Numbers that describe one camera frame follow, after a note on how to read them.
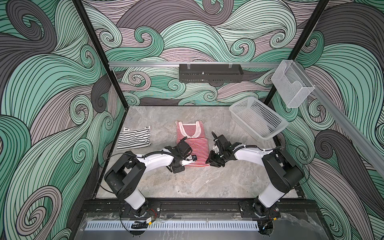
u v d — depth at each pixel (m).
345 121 0.59
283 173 0.45
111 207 0.75
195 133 1.03
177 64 0.94
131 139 0.98
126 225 0.70
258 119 1.10
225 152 0.68
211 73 0.94
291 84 0.82
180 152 0.70
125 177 0.44
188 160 0.78
